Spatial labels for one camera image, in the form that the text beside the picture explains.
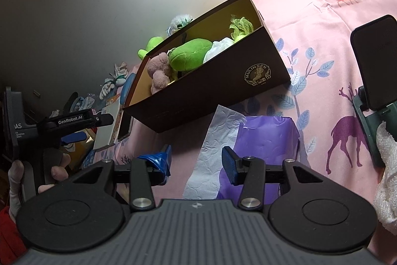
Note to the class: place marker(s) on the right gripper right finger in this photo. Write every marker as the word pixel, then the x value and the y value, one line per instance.
pixel 236 168

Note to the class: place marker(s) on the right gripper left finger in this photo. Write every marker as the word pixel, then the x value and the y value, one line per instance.
pixel 158 165

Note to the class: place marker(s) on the green frog plush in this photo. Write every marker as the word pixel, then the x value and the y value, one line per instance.
pixel 190 55

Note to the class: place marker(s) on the white fluffy towel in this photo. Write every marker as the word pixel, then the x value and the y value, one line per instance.
pixel 385 196

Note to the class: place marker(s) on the white paper towel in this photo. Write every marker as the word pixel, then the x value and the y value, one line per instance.
pixel 204 183

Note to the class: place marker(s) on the purple plastic bag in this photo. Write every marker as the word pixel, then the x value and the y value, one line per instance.
pixel 270 138

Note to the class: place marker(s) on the black smartphone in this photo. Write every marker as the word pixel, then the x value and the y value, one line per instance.
pixel 125 127

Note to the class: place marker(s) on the white book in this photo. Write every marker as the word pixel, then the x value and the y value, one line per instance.
pixel 106 135

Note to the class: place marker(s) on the pink teddy bear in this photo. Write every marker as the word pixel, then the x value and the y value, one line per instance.
pixel 160 72

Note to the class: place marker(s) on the brown cardboard shoe box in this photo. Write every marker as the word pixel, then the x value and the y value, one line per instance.
pixel 244 70

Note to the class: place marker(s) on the lime green plush toy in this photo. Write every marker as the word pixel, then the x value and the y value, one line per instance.
pixel 152 43

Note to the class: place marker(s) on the white cloth in box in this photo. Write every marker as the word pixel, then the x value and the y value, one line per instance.
pixel 217 48

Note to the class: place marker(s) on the green cabbage plush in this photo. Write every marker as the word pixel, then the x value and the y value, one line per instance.
pixel 241 27

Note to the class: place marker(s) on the white fluffy plush toy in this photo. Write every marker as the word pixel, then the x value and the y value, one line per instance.
pixel 178 23

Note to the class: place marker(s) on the pink printed bed sheet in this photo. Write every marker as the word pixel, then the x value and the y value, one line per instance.
pixel 313 39

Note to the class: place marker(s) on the black phone on stand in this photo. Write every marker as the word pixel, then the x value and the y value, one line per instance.
pixel 374 46

